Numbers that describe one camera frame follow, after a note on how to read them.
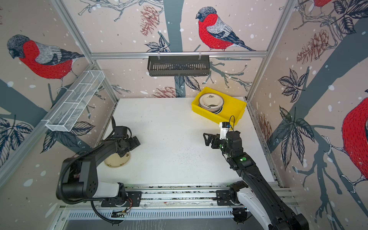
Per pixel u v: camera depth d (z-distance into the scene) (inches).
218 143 27.0
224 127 26.9
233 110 43.9
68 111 28.8
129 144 32.1
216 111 42.2
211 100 44.6
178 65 41.9
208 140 27.5
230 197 28.5
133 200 28.7
